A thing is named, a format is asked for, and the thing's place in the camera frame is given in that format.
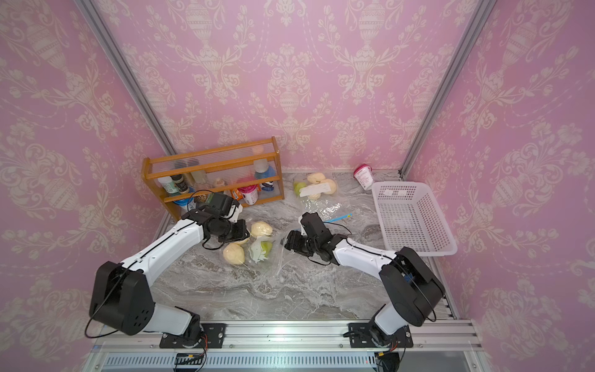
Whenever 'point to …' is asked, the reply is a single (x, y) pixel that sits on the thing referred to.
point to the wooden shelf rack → (249, 172)
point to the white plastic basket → (409, 216)
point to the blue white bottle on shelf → (263, 170)
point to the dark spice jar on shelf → (180, 184)
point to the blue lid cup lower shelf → (187, 204)
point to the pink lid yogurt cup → (362, 173)
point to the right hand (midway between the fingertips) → (285, 244)
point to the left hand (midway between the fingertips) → (250, 235)
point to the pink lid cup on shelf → (250, 194)
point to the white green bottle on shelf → (170, 185)
